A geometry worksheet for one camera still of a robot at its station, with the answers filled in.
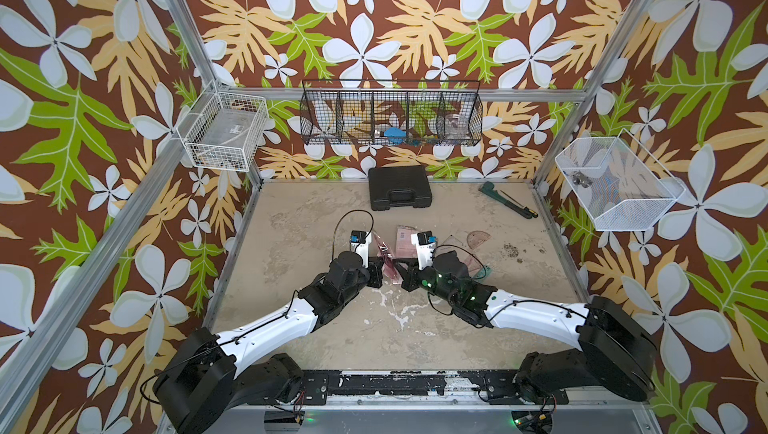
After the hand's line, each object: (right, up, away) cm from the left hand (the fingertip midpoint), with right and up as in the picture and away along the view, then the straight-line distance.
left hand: (386, 255), depth 81 cm
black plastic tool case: (+7, +22, +34) cm, 41 cm away
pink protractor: (+33, +3, +23) cm, 40 cm away
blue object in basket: (+3, +36, +12) cm, 38 cm away
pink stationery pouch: (0, -1, -2) cm, 2 cm away
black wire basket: (+2, +46, +19) cm, 49 cm away
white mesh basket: (+65, +19, 0) cm, 67 cm away
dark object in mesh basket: (+56, +22, +4) cm, 61 cm away
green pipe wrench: (+41, +21, +35) cm, 57 cm away
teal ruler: (+32, -8, +15) cm, 36 cm away
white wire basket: (-48, +36, +5) cm, 60 cm away
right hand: (+1, -2, -3) cm, 3 cm away
